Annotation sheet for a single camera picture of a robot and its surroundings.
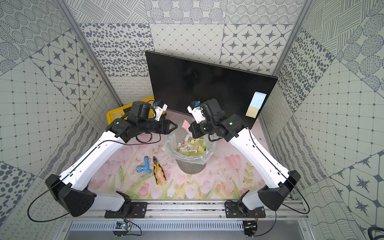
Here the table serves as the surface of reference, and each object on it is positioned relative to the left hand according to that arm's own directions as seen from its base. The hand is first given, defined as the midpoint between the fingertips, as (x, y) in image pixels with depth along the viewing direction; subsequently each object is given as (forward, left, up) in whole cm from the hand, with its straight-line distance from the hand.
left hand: (171, 122), depth 72 cm
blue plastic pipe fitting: (-12, +18, -29) cm, 36 cm away
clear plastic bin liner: (-6, -8, -16) cm, 20 cm away
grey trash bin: (-14, -9, -22) cm, 28 cm away
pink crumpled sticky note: (-4, -8, +2) cm, 9 cm away
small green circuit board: (-39, +22, -31) cm, 55 cm away
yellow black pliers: (-10, +12, -29) cm, 33 cm away
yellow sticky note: (+5, -40, +2) cm, 40 cm away
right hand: (-5, -10, -1) cm, 11 cm away
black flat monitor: (+42, +2, -7) cm, 43 cm away
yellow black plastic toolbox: (+16, +36, -12) cm, 41 cm away
